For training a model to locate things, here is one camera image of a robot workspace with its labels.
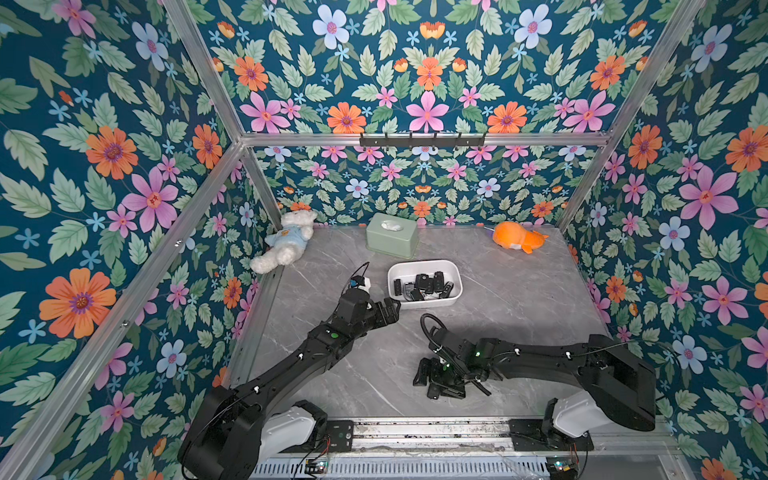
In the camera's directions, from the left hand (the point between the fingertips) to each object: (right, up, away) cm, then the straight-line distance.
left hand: (394, 305), depth 83 cm
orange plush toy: (+42, +21, +25) cm, 53 cm away
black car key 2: (+15, +5, +18) cm, 24 cm away
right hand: (+8, -22, -5) cm, 24 cm away
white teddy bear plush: (-39, +18, +22) cm, 48 cm away
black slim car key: (+17, +3, +16) cm, 24 cm away
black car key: (0, +3, +16) cm, 16 cm away
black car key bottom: (+16, -20, -11) cm, 28 cm away
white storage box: (+10, +4, +18) cm, 21 cm away
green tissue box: (-2, +22, +25) cm, 33 cm away
